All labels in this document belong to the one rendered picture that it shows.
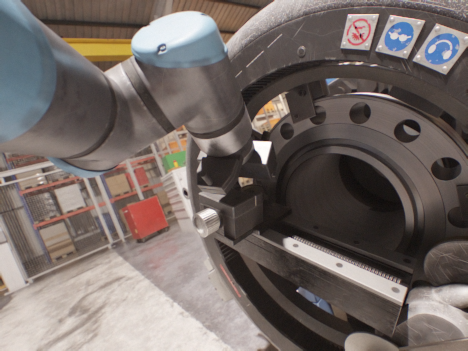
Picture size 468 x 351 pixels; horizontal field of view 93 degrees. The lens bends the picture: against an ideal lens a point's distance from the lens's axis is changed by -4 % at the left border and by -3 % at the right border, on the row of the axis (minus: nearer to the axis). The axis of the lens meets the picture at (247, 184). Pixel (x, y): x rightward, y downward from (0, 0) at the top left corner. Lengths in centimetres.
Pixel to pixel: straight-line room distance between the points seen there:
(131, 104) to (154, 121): 3
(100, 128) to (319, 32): 26
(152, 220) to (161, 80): 547
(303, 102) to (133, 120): 31
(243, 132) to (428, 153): 28
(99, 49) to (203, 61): 858
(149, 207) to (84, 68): 553
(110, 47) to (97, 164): 866
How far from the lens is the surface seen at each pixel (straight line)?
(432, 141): 43
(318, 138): 48
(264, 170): 39
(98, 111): 22
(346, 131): 45
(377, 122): 44
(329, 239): 45
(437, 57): 29
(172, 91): 26
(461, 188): 43
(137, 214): 560
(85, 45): 883
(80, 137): 22
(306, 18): 35
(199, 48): 26
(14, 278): 765
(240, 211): 40
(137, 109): 27
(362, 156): 45
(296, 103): 48
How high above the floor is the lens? 75
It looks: 4 degrees down
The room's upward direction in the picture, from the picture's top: 20 degrees counter-clockwise
